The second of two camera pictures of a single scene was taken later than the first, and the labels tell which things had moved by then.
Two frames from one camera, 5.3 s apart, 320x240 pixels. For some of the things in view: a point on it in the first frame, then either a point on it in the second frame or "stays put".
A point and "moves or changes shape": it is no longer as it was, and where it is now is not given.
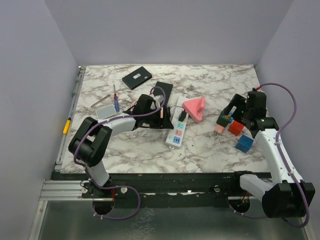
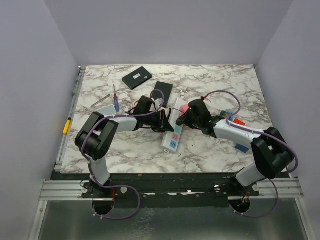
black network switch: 136,78 stays put
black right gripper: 236,100 → 184,119
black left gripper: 164,123 stays put
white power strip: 175,137 moves or changes shape
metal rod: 101,100 stays put
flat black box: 167,88 stays put
